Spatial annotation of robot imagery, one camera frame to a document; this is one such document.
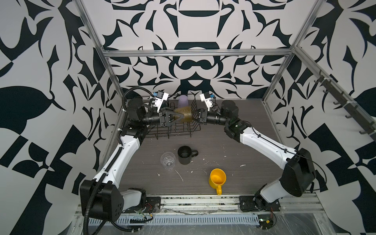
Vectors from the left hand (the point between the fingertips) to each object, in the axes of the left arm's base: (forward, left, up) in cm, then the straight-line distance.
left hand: (182, 113), depth 65 cm
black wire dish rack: (+13, 0, -32) cm, 34 cm away
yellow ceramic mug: (-17, -18, -36) cm, 44 cm away
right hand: (+1, -2, -2) cm, 3 cm away
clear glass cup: (-6, +9, -36) cm, 38 cm away
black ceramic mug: (-4, -1, -33) cm, 33 cm away
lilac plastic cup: (+29, -1, -22) cm, 36 cm away
